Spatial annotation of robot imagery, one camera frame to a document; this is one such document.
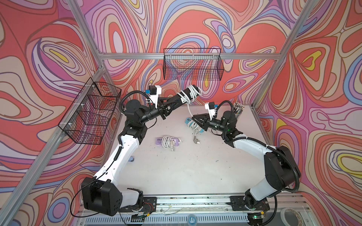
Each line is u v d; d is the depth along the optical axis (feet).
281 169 1.47
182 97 2.01
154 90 1.80
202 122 2.36
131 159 2.84
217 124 2.31
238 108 3.07
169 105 2.06
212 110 2.27
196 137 3.18
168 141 2.97
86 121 2.44
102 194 1.26
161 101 1.96
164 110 1.95
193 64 3.16
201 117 2.37
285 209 2.34
